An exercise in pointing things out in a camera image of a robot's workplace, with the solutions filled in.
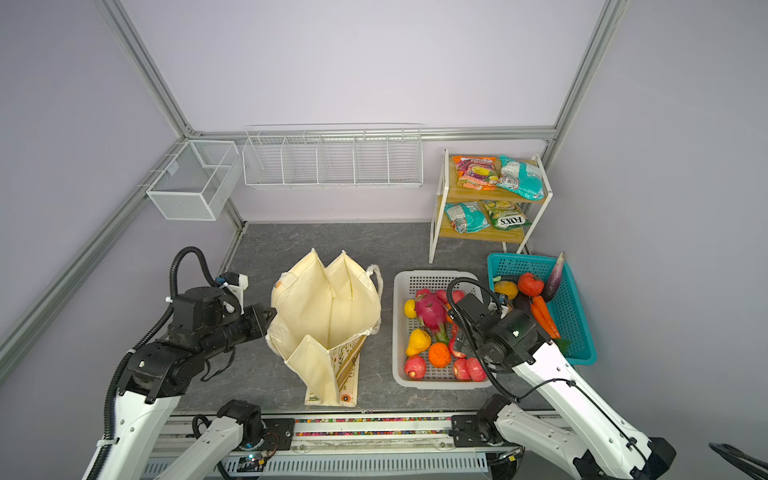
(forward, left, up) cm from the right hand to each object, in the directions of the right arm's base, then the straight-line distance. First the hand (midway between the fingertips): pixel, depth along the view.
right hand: (480, 345), depth 70 cm
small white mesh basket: (+52, +86, +9) cm, 101 cm away
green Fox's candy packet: (+43, -15, +1) cm, 46 cm away
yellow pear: (+6, +14, -12) cm, 19 cm away
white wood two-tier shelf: (+53, -12, -1) cm, 55 cm away
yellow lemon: (+17, +16, -13) cm, 27 cm away
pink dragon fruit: (+14, +10, -8) cm, 19 cm away
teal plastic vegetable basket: (+17, -31, -13) cm, 38 cm away
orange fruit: (+2, +8, -12) cm, 15 cm away
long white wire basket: (+64, +25, +10) cm, 70 cm away
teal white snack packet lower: (+42, -3, +1) cm, 43 cm away
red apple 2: (-4, 0, -7) cm, 8 cm away
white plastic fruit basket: (+24, +17, -12) cm, 32 cm away
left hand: (+4, +47, +7) cm, 48 cm away
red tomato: (+23, -21, -10) cm, 33 cm away
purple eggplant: (+25, -29, -12) cm, 40 cm away
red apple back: (+21, +1, -14) cm, 25 cm away
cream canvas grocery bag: (+14, +43, -13) cm, 47 cm away
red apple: (-1, +15, -12) cm, 19 cm away
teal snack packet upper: (+41, -16, +17) cm, 47 cm away
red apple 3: (+3, +3, -13) cm, 14 cm away
